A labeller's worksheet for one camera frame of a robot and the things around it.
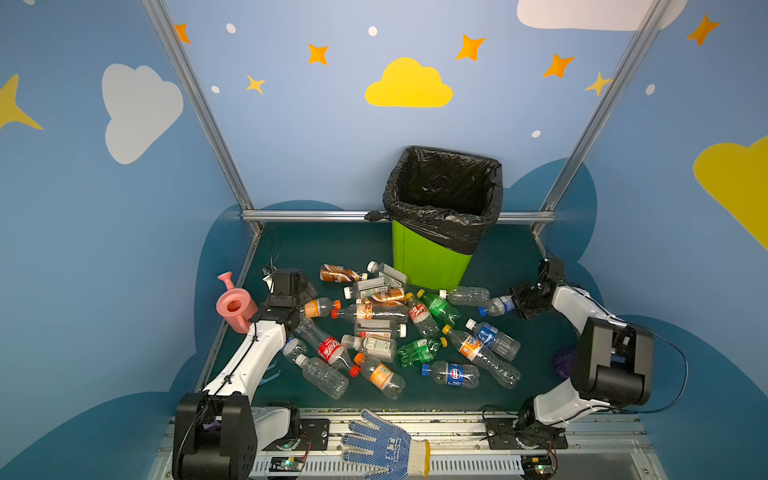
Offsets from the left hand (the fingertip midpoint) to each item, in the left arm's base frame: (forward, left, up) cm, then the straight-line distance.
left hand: (298, 289), depth 87 cm
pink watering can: (-4, +18, -2) cm, 19 cm away
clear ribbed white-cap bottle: (+4, -52, -8) cm, 53 cm away
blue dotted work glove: (-38, -27, -12) cm, 48 cm away
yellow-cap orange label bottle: (-14, -51, -8) cm, 54 cm away
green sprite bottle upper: (-1, -43, -9) cm, 44 cm away
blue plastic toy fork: (-21, +6, -13) cm, 26 cm away
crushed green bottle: (-14, -37, -10) cm, 41 cm away
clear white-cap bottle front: (-23, -10, -8) cm, 26 cm away
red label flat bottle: (-9, -24, -7) cm, 27 cm away
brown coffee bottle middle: (+3, -27, -8) cm, 29 cm away
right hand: (+3, -66, -6) cm, 66 cm away
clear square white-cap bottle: (+12, -28, -9) cm, 31 cm away
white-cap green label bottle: (-14, -24, -8) cm, 29 cm away
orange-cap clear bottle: (0, -5, -11) cm, 12 cm away
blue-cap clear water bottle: (-1, -61, -6) cm, 61 cm away
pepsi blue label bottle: (-21, -42, -8) cm, 47 cm away
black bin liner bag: (+31, -47, +9) cm, 57 cm away
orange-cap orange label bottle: (-22, -25, -8) cm, 34 cm away
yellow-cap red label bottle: (-3, -38, -12) cm, 39 cm away
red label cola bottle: (-15, -9, -8) cm, 19 cm away
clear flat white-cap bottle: (+7, -19, -9) cm, 22 cm away
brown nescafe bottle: (+12, -10, -9) cm, 18 cm away
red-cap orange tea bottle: (-3, -22, -9) cm, 24 cm away
